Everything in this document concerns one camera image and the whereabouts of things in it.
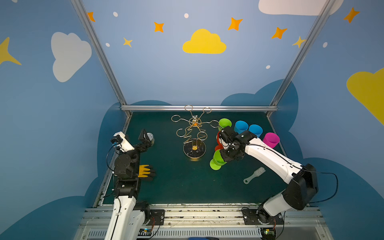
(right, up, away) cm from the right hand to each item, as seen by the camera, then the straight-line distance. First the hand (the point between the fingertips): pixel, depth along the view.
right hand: (227, 155), depth 82 cm
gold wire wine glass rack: (-18, +3, +17) cm, 25 cm away
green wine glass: (-6, -2, -4) cm, 8 cm away
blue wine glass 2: (+21, +14, +11) cm, 27 cm away
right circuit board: (+19, -37, -9) cm, 43 cm away
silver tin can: (-48, +9, +18) cm, 52 cm away
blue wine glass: (+12, +17, +13) cm, 24 cm away
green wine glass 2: (+1, +19, +17) cm, 25 cm away
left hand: (-46, +14, -14) cm, 50 cm away
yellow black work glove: (-47, -11, +6) cm, 49 cm away
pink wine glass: (+27, +9, +5) cm, 29 cm away
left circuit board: (-43, -36, -10) cm, 57 cm away
